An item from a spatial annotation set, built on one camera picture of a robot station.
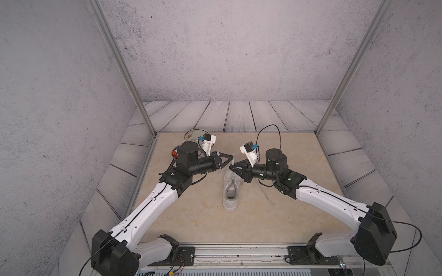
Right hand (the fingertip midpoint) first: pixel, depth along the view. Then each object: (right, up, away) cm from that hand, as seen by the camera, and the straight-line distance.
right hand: (231, 168), depth 70 cm
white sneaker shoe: (+1, -8, +17) cm, 18 cm away
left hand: (+1, +4, -3) cm, 5 cm away
